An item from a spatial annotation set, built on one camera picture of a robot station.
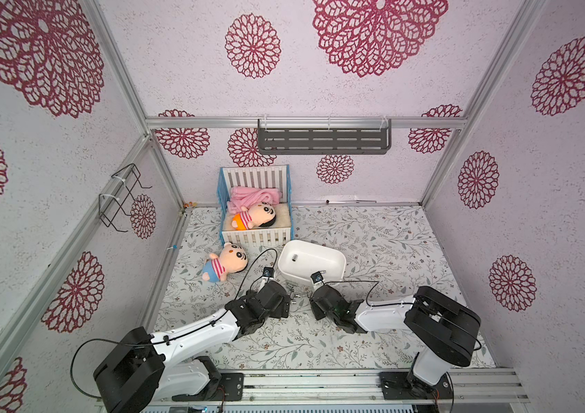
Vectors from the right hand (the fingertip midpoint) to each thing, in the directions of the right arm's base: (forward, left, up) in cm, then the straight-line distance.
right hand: (321, 297), depth 93 cm
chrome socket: (+16, +10, +2) cm, 19 cm away
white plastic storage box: (+16, +3, 0) cm, 17 cm away
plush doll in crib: (+27, +24, +14) cm, 39 cm away
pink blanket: (+39, +31, +13) cm, 51 cm away
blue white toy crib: (+22, +16, +10) cm, 29 cm away
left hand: (-4, +16, +8) cm, 18 cm away
